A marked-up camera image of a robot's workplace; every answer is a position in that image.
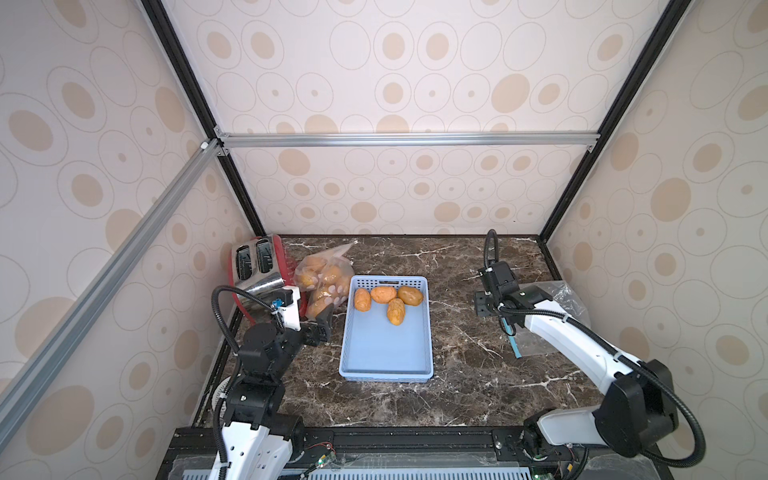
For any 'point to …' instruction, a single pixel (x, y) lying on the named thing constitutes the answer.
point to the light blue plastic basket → (377, 351)
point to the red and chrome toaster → (257, 263)
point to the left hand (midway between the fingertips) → (326, 302)
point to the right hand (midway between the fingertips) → (500, 300)
